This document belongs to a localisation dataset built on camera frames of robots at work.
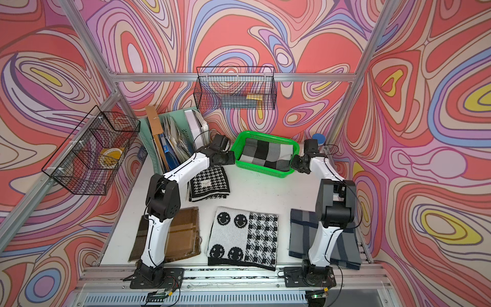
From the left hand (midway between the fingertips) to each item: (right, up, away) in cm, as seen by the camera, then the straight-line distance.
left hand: (234, 158), depth 99 cm
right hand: (+32, -5, -1) cm, 33 cm away
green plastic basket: (+2, +8, +12) cm, 15 cm away
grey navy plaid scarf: (+32, -32, -15) cm, 48 cm away
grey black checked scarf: (+19, +3, +13) cm, 23 cm away
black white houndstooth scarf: (-12, -13, -3) cm, 18 cm away
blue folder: (-29, -2, -11) cm, 31 cm away
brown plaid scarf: (-20, -35, -19) cm, 45 cm away
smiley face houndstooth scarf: (+4, -34, -19) cm, 39 cm away
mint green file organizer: (-28, +21, +2) cm, 35 cm away
